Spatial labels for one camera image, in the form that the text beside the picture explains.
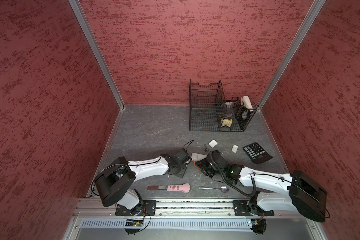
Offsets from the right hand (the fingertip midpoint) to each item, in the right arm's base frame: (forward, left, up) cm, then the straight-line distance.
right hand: (194, 168), depth 81 cm
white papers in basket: (+40, -37, +12) cm, 56 cm away
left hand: (0, +8, -7) cm, 11 cm away
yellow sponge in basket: (+36, -28, -6) cm, 46 cm away
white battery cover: (+16, -29, -8) cm, 34 cm away
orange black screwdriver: (+3, -1, 0) cm, 3 cm away
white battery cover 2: (+20, -15, -8) cm, 26 cm away
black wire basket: (+49, -17, -7) cm, 52 cm away
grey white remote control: (+9, -3, -6) cm, 12 cm away
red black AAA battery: (+15, -9, -7) cm, 19 cm away
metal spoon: (-10, -16, -5) cm, 19 cm away
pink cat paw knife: (-8, +5, -5) cm, 11 cm away
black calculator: (+10, -41, -6) cm, 43 cm away
